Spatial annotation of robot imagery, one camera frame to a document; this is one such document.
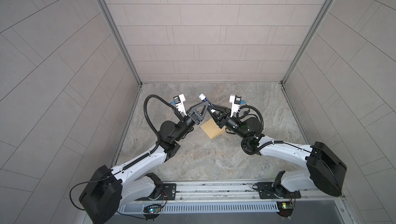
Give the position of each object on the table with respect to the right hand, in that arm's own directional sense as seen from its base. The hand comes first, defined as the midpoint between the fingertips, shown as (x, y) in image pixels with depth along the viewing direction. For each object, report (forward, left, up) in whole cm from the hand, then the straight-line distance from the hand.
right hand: (207, 110), depth 63 cm
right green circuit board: (-32, -32, -34) cm, 57 cm away
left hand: (0, -2, +3) cm, 3 cm away
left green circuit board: (-29, +26, -28) cm, 48 cm away
